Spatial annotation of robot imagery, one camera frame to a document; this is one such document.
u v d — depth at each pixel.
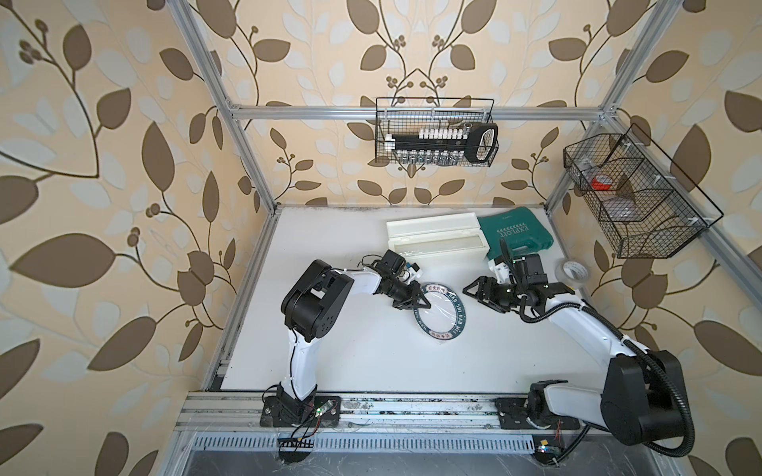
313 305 0.54
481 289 0.77
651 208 0.72
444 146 0.85
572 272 1.01
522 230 1.07
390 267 0.82
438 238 1.02
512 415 0.73
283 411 0.69
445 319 0.89
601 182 0.81
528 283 0.67
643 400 0.41
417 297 0.83
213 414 0.76
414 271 0.91
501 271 0.79
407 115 0.91
